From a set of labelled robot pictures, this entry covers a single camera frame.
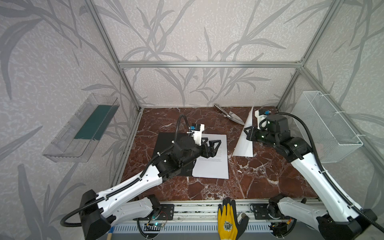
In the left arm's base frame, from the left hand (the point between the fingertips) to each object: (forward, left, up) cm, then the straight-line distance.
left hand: (218, 138), depth 67 cm
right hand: (+8, -14, 0) cm, 16 cm away
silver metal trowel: (+40, -15, -30) cm, 52 cm away
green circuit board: (-32, +31, -32) cm, 54 cm away
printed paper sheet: (-2, -13, -5) cm, 14 cm away
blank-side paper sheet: (-2, -1, -30) cm, 30 cm away
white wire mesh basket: (-3, -46, +6) cm, 47 cm away
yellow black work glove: (-32, -6, -26) cm, 42 cm away
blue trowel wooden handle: (-35, +49, -28) cm, 66 cm away
